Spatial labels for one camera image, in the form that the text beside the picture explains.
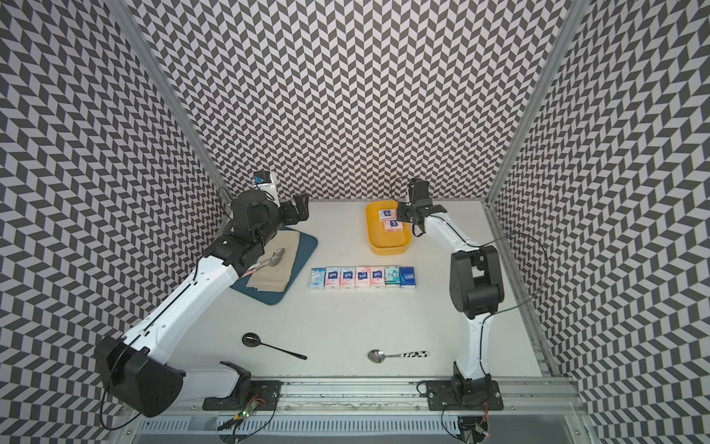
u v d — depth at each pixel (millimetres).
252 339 809
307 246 1029
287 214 654
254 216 540
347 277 934
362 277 935
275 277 940
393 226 1079
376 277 934
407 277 937
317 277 932
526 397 754
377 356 776
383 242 1049
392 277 935
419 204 756
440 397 732
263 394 732
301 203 677
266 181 625
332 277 932
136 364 376
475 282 529
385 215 1109
